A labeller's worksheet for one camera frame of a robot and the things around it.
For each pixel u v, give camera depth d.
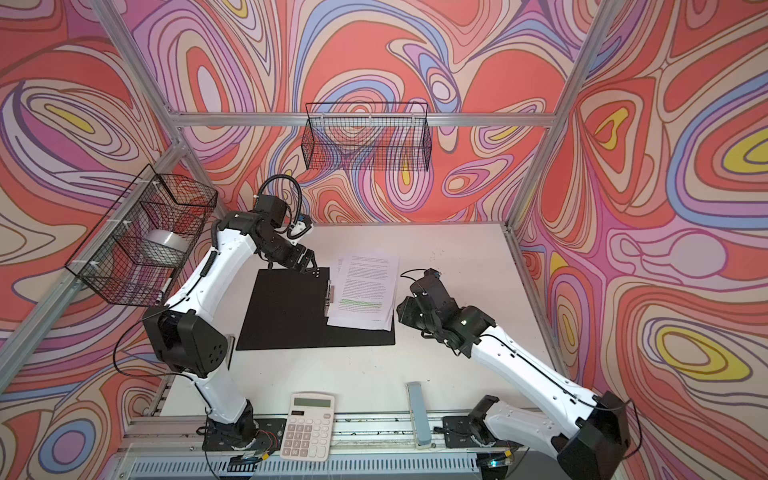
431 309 0.56
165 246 0.70
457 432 0.73
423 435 0.69
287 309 0.96
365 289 1.01
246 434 0.65
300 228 0.76
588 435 0.38
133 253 0.76
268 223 0.64
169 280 0.73
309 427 0.73
